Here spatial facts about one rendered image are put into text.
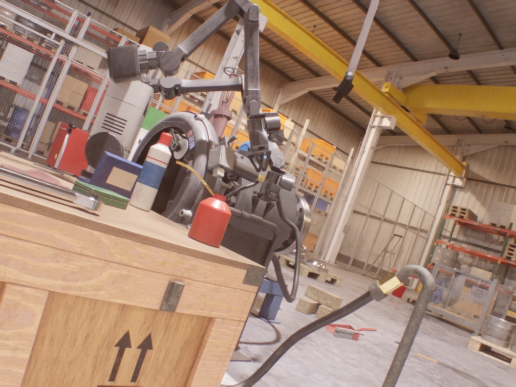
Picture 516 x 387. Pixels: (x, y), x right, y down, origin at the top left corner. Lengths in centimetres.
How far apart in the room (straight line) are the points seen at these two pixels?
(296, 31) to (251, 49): 1040
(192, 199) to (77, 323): 140
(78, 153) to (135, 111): 593
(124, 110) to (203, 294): 106
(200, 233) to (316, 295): 267
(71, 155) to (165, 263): 689
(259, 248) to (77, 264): 114
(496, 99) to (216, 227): 1332
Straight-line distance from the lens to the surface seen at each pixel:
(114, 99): 180
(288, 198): 271
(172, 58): 166
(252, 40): 174
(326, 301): 353
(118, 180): 139
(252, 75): 170
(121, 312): 82
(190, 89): 211
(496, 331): 540
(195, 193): 211
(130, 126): 179
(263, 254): 180
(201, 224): 98
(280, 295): 269
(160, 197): 234
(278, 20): 1178
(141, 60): 167
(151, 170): 124
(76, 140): 764
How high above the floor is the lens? 57
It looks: 3 degrees up
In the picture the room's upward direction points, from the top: 21 degrees clockwise
